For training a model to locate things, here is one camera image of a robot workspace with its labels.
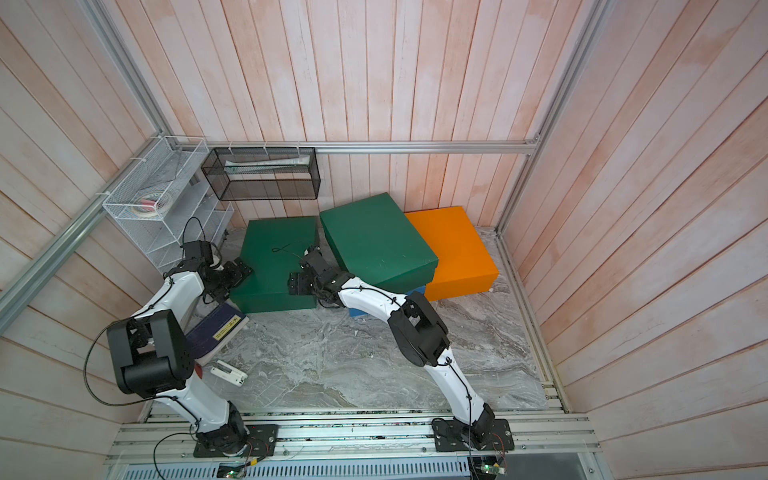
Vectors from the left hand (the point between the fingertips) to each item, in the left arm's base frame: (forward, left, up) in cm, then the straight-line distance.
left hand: (246, 279), depth 93 cm
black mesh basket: (+30, -4, +19) cm, 36 cm away
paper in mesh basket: (+26, -1, +25) cm, 36 cm away
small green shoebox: (-4, -15, +20) cm, 26 cm away
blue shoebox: (-7, -36, -9) cm, 37 cm away
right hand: (-1, -16, 0) cm, 16 cm away
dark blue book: (-14, +9, -8) cm, 18 cm away
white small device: (-27, 0, -7) cm, 28 cm away
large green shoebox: (+4, -42, +13) cm, 44 cm away
